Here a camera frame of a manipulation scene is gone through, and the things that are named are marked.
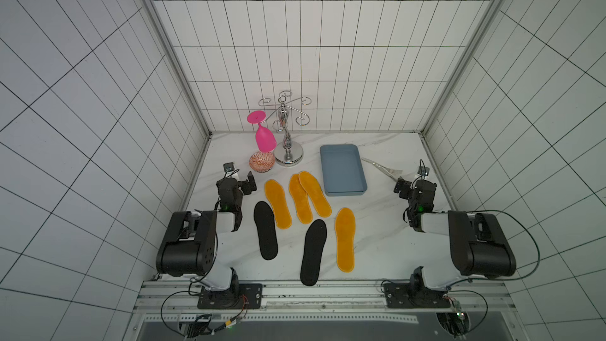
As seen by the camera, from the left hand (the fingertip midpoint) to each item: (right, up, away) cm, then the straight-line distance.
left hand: (240, 177), depth 95 cm
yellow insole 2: (+25, -9, 0) cm, 27 cm away
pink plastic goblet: (+11, +15, -2) cm, 19 cm away
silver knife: (+65, +1, +8) cm, 65 cm away
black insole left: (+13, -21, -10) cm, 27 cm away
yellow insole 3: (+42, -17, -7) cm, 46 cm away
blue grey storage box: (+43, +2, +5) cm, 44 cm away
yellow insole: (+15, -8, +2) cm, 17 cm away
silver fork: (+67, +1, +8) cm, 68 cm away
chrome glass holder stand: (+18, +10, +15) cm, 25 cm away
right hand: (+68, 0, -1) cm, 68 cm away
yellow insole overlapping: (+30, -5, +3) cm, 31 cm away
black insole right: (+30, -24, -11) cm, 40 cm away
